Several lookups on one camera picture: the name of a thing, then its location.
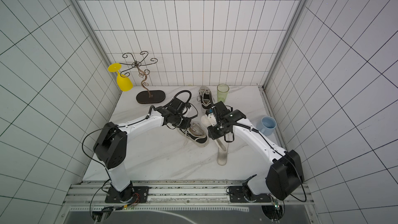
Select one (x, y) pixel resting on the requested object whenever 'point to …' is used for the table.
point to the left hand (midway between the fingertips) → (187, 128)
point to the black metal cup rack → (147, 97)
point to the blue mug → (267, 126)
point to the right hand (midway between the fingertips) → (211, 130)
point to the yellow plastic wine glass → (124, 82)
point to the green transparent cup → (223, 89)
